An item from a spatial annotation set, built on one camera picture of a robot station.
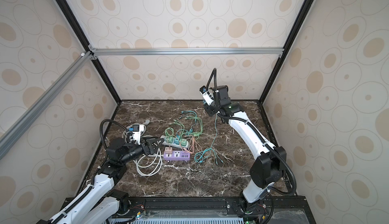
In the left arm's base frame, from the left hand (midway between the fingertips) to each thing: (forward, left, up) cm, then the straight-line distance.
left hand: (163, 139), depth 72 cm
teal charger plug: (+9, -4, -16) cm, 19 cm away
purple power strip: (0, -5, -20) cm, 20 cm away
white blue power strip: (+8, -2, -20) cm, 21 cm away
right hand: (+22, -23, +3) cm, 32 cm away
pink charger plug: (+2, 0, -16) cm, 16 cm away
